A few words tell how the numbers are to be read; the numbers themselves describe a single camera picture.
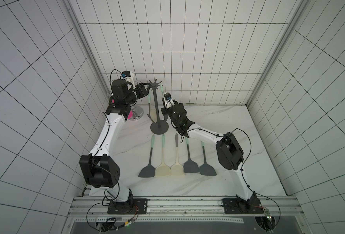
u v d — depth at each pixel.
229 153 0.54
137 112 1.15
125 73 0.66
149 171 0.84
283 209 0.73
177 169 0.84
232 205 0.72
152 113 0.94
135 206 0.72
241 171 0.58
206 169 0.84
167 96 0.72
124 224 0.67
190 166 0.86
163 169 0.84
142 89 0.66
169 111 0.76
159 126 1.04
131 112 0.62
